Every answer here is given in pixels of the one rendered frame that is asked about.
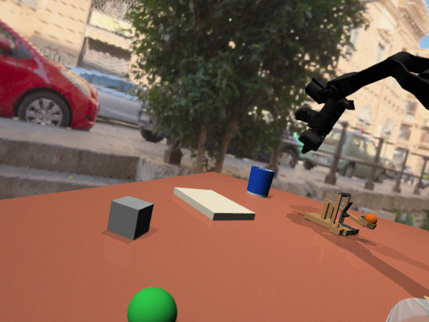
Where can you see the orange ball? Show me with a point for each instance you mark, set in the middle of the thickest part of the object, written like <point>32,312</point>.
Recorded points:
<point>371,218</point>

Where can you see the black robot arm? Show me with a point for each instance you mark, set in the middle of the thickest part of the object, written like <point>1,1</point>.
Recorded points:
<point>400,66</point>

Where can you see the green ball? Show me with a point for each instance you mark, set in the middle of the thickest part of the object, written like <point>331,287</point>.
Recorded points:
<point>152,305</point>

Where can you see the cream flat slab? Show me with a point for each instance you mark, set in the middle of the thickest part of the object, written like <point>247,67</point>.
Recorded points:
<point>213,205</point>

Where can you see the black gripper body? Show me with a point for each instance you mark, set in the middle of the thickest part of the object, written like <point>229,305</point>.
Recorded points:
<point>320,128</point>

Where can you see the blue cup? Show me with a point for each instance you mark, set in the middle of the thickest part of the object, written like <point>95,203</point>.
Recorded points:
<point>260,181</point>

